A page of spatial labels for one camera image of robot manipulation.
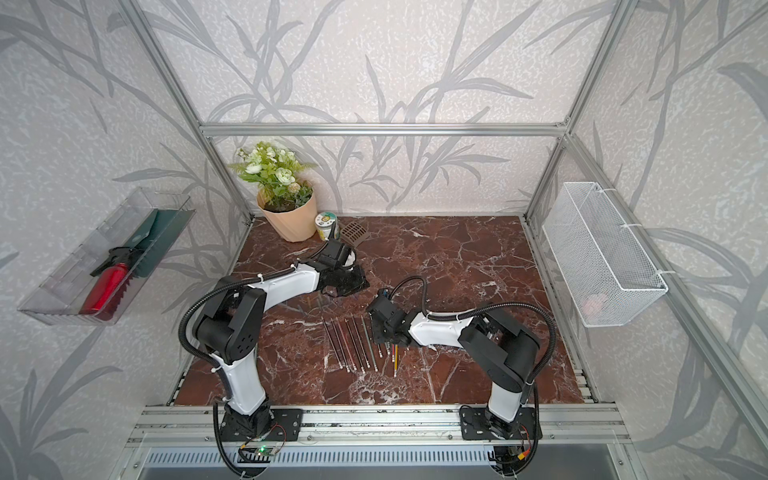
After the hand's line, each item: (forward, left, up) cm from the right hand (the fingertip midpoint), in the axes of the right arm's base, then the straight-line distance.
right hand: (377, 327), depth 91 cm
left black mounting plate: (-26, +21, +1) cm, 34 cm away
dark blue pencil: (-6, +11, +1) cm, 12 cm away
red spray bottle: (-5, +51, +36) cm, 63 cm away
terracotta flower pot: (+32, +29, +12) cm, 45 cm away
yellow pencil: (-10, -6, 0) cm, 11 cm away
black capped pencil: (-6, +6, 0) cm, 9 cm away
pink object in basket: (-4, -54, +22) cm, 59 cm away
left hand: (+12, +2, +5) cm, 14 cm away
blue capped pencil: (-11, +2, +1) cm, 11 cm away
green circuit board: (-31, +28, -2) cm, 42 cm away
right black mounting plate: (-26, -26, +1) cm, 36 cm away
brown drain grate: (+36, +10, +2) cm, 38 cm away
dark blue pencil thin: (-5, +13, +1) cm, 14 cm away
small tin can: (+37, +21, +8) cm, 43 cm away
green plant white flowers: (+40, +32, +29) cm, 59 cm away
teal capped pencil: (-12, 0, +1) cm, 12 cm away
